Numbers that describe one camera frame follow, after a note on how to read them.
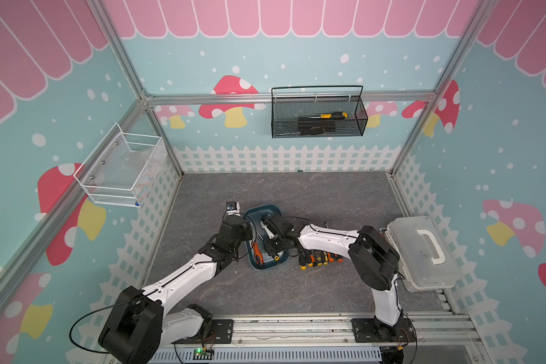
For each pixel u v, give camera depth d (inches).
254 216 35.1
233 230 24.9
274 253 32.0
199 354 28.7
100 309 15.1
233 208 29.2
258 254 34.6
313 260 35.2
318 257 35.2
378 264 19.7
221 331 29.4
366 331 29.2
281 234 28.0
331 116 35.9
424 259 30.5
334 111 36.9
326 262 34.5
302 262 35.1
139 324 15.9
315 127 34.2
